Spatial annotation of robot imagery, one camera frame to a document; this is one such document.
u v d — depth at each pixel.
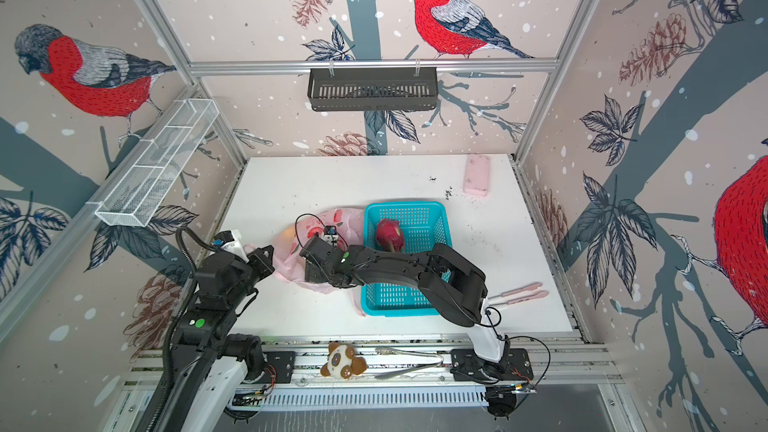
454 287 0.48
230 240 0.67
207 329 0.52
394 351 0.76
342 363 0.72
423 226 1.00
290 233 0.92
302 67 1.78
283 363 0.75
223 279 0.56
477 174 1.17
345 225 0.87
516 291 0.85
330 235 0.78
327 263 0.65
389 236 0.90
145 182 0.74
